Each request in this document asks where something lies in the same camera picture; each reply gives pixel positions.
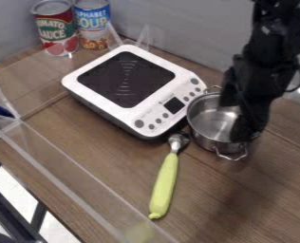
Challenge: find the green handled ice cream scoop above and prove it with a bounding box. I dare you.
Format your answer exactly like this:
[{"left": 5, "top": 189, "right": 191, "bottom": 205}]
[{"left": 149, "top": 133, "right": 191, "bottom": 219}]

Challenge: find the silver metal pot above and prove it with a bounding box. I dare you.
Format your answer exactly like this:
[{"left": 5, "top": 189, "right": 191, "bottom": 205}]
[{"left": 188, "top": 85, "right": 251, "bottom": 161}]

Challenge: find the white and black stove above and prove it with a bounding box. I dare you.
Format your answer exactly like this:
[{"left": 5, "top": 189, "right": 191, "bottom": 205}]
[{"left": 62, "top": 45, "right": 208, "bottom": 140}]

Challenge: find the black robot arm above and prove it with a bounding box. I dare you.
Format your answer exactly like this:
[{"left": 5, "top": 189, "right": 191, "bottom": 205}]
[{"left": 219, "top": 0, "right": 300, "bottom": 141}]

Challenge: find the black metal table frame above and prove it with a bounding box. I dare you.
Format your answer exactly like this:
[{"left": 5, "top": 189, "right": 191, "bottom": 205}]
[{"left": 0, "top": 193, "right": 48, "bottom": 243}]

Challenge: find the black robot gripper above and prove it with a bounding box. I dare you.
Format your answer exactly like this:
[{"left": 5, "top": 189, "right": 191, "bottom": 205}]
[{"left": 219, "top": 28, "right": 300, "bottom": 142}]

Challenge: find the clear acrylic barrier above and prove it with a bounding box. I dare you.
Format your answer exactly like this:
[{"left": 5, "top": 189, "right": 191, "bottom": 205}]
[{"left": 0, "top": 22, "right": 180, "bottom": 243}]

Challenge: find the alphabet soup can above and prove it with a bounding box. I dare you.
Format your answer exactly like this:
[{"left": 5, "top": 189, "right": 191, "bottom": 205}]
[{"left": 74, "top": 0, "right": 112, "bottom": 50}]

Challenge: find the tomato sauce can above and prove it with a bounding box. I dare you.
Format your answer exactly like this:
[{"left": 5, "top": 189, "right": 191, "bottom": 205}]
[{"left": 32, "top": 0, "right": 80, "bottom": 57}]

